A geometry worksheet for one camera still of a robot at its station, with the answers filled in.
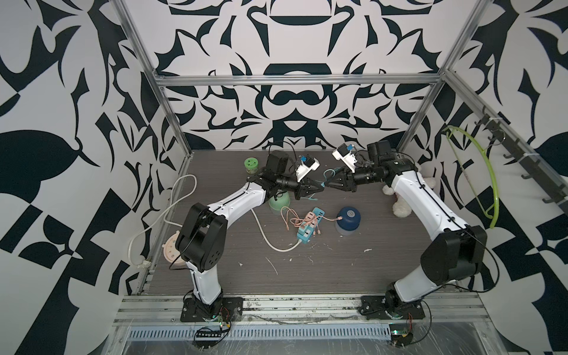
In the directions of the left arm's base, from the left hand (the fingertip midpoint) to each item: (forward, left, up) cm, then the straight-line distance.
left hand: (321, 183), depth 80 cm
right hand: (0, -2, +3) cm, 4 cm away
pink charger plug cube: (-4, +3, -15) cm, 16 cm away
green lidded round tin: (+25, +28, -17) cm, 41 cm away
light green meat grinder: (+2, +14, -14) cm, 20 cm away
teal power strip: (-9, +5, -17) cm, 20 cm away
